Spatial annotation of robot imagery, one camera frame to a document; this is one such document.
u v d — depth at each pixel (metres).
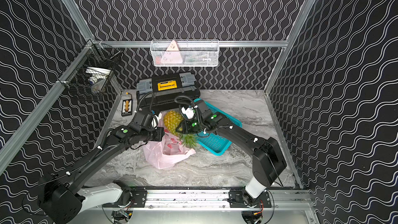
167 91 0.98
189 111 0.75
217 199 0.76
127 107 1.09
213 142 0.93
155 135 0.70
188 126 0.70
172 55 0.90
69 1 0.75
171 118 0.76
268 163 0.44
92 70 0.78
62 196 0.38
